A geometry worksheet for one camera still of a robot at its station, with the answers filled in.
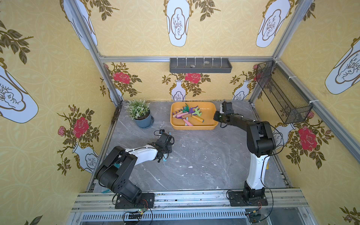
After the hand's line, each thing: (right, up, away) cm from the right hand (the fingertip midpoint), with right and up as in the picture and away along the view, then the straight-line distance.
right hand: (214, 115), depth 105 cm
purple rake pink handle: (-20, -6, -3) cm, 21 cm away
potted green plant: (-53, +4, -13) cm, 55 cm away
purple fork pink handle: (-17, +4, +8) cm, 19 cm away
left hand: (-33, -21, -11) cm, 40 cm away
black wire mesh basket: (+39, +5, -24) cm, 46 cm away
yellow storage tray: (-2, +1, +9) cm, 9 cm away
